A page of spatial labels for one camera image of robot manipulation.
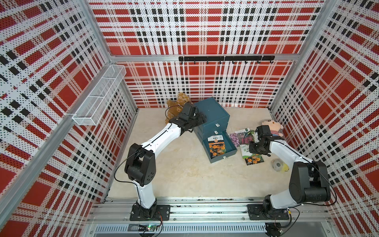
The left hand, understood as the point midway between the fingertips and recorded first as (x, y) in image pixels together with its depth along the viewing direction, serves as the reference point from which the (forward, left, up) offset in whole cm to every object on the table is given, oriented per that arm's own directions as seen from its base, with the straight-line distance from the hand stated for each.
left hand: (205, 119), depth 88 cm
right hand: (-13, -31, -14) cm, 36 cm away
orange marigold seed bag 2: (-17, -32, -20) cm, 42 cm away
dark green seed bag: (+2, -33, -19) cm, 38 cm away
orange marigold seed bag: (-8, -8, -20) cm, 23 cm away
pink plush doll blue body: (+5, -50, -16) cm, 53 cm away
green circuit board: (-53, +27, -18) cm, 62 cm away
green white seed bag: (+5, -28, -20) cm, 35 cm away
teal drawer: (-3, -7, -9) cm, 12 cm away
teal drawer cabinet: (+6, -6, +1) cm, 8 cm away
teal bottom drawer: (-9, -17, -20) cm, 28 cm away
